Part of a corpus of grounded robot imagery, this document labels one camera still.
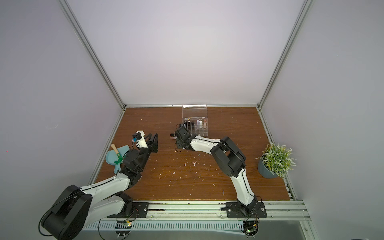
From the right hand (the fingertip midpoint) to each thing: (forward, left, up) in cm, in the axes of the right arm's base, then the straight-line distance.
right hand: (182, 137), depth 97 cm
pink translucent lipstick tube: (+11, -15, +1) cm, 19 cm away
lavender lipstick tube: (+10, -10, +1) cm, 14 cm away
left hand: (-8, +12, +17) cm, 22 cm away
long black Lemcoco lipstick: (+10, -4, 0) cm, 11 cm away
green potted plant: (-21, -51, +12) cm, 56 cm away
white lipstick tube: (+11, -12, +1) cm, 16 cm away
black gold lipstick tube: (+9, -2, +4) cm, 10 cm away
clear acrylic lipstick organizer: (+15, -9, +4) cm, 17 cm away
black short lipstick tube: (+10, -7, +1) cm, 12 cm away
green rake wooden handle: (-15, +37, -1) cm, 40 cm away
